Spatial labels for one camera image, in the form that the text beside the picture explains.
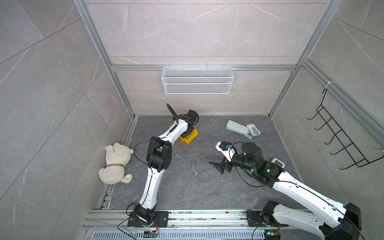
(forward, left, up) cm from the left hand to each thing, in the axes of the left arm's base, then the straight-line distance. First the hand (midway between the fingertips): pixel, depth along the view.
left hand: (188, 128), depth 101 cm
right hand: (-28, -13, +16) cm, 35 cm away
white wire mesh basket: (+25, -7, +22) cm, 34 cm away
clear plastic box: (+3, -49, -7) cm, 50 cm away
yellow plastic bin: (-7, +1, -3) cm, 8 cm away
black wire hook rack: (-38, -71, +24) cm, 84 cm away
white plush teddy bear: (-21, +42, +1) cm, 47 cm away
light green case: (+5, -38, -6) cm, 39 cm away
